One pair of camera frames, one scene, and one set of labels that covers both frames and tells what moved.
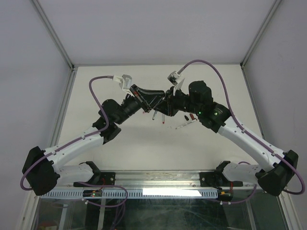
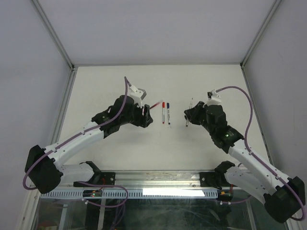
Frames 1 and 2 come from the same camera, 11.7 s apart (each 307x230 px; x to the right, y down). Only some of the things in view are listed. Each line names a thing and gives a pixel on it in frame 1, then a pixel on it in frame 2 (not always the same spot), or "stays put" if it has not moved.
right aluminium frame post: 274,7 stays put
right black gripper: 168,107 -> 192,113
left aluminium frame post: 71,76 stays put
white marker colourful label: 153,115 -> 168,113
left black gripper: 143,102 -> 143,120
